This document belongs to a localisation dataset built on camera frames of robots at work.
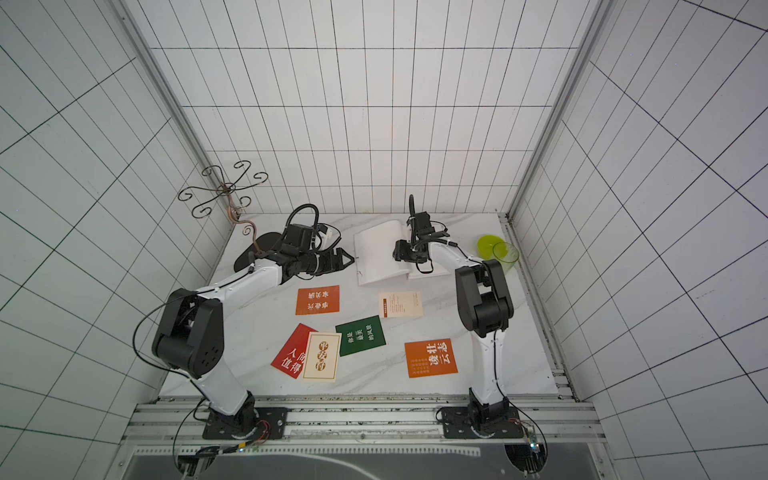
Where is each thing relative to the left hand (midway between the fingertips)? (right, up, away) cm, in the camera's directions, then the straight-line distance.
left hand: (343, 266), depth 90 cm
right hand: (+20, +5, +12) cm, 24 cm away
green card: (+6, -21, -2) cm, 22 cm away
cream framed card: (-5, -25, -7) cm, 27 cm away
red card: (-14, -26, -7) cm, 30 cm away
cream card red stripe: (+16, -13, +5) cm, 21 cm away
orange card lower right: (+26, -26, -7) cm, 37 cm away
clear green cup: (+57, +3, +16) cm, 60 cm away
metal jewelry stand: (-51, +28, +20) cm, 61 cm away
